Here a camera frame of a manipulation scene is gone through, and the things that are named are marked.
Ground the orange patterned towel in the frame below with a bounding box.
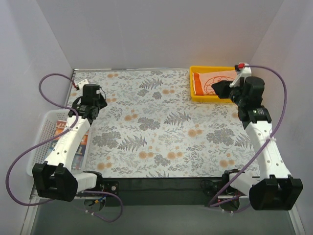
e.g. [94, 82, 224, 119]
[192, 70, 237, 95]

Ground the striped rabbit print towel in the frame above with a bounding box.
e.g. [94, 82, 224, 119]
[54, 120, 89, 170]

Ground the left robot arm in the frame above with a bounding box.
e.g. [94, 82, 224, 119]
[32, 84, 107, 202]

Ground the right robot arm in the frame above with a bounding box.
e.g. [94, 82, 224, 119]
[212, 76, 303, 211]

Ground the yellow plastic tray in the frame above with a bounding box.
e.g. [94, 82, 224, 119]
[189, 66, 235, 103]

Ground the white plastic basket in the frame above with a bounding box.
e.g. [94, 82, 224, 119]
[26, 109, 91, 176]

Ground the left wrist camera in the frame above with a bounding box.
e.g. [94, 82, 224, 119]
[73, 79, 89, 91]

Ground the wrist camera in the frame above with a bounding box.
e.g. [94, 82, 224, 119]
[229, 63, 252, 88]
[73, 79, 89, 91]

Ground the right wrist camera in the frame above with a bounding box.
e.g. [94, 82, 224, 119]
[229, 63, 252, 88]

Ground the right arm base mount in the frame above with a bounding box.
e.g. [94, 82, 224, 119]
[200, 179, 243, 212]

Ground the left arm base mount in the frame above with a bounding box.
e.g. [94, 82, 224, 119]
[83, 181, 120, 212]

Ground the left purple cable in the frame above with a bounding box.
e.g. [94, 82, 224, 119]
[5, 72, 124, 223]

